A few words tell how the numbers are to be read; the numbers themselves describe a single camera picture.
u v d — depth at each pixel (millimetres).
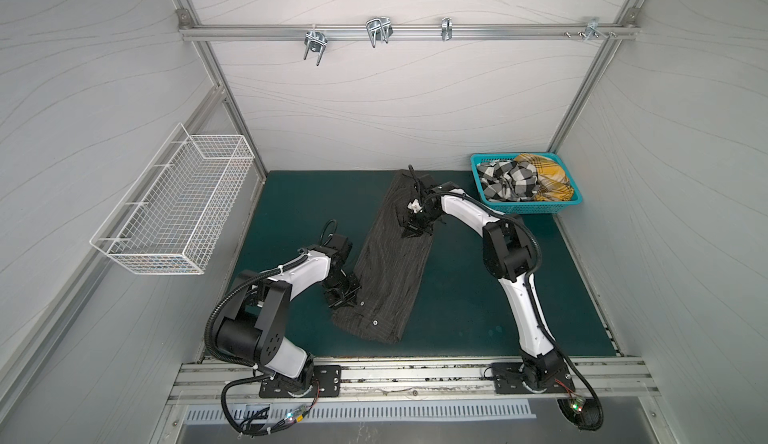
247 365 483
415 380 751
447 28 781
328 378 739
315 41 796
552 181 1041
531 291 627
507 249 614
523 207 1015
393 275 906
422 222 899
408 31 784
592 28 765
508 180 1074
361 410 703
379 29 765
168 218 679
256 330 441
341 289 757
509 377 735
